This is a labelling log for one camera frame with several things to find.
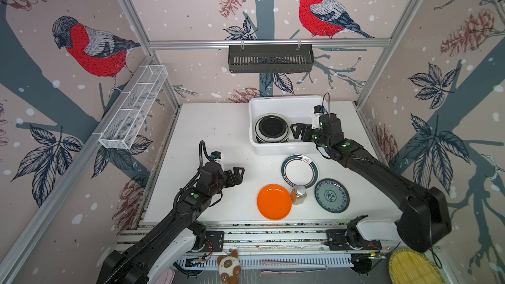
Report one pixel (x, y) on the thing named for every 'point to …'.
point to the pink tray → (167, 277)
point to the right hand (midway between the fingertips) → (298, 128)
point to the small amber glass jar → (298, 194)
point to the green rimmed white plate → (300, 169)
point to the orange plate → (274, 202)
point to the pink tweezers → (267, 272)
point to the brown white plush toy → (229, 267)
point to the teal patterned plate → (332, 195)
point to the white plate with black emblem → (267, 139)
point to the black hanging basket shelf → (266, 58)
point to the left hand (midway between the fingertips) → (237, 172)
